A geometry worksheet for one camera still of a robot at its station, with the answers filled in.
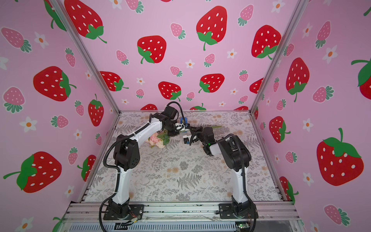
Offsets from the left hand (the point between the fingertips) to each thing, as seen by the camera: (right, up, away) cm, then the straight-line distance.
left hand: (178, 129), depth 98 cm
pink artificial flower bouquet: (-13, -7, -7) cm, 16 cm away
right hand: (+7, +3, -2) cm, 8 cm away
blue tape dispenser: (+6, +3, -14) cm, 16 cm away
